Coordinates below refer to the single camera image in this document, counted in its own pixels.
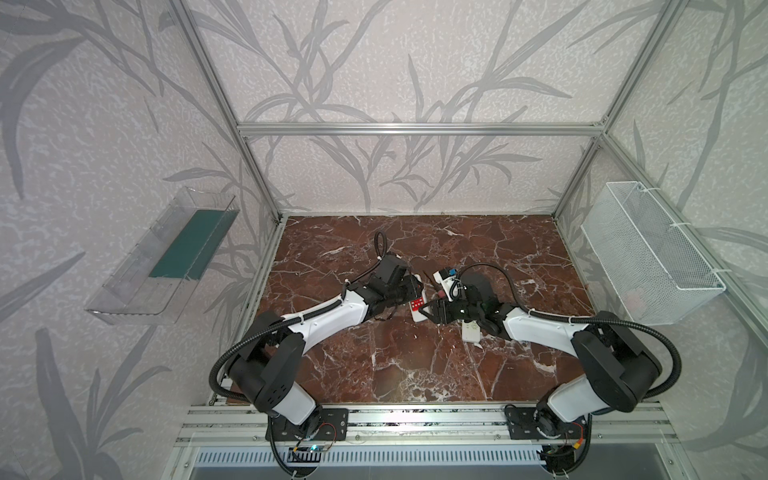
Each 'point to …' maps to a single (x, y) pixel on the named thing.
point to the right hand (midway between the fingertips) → (425, 298)
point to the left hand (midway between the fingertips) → (423, 280)
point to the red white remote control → (416, 304)
